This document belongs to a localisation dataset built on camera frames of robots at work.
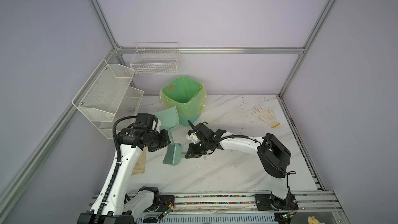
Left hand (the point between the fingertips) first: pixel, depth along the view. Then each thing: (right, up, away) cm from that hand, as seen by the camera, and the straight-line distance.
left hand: (169, 143), depth 71 cm
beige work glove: (-20, -15, +15) cm, 29 cm away
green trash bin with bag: (+5, +26, +36) cm, 45 cm away
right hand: (+7, -9, +9) cm, 14 cm away
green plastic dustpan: (-2, +10, +12) cm, 16 cm away
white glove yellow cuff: (+62, +11, +37) cm, 73 cm away
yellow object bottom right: (+63, -32, -5) cm, 71 cm away
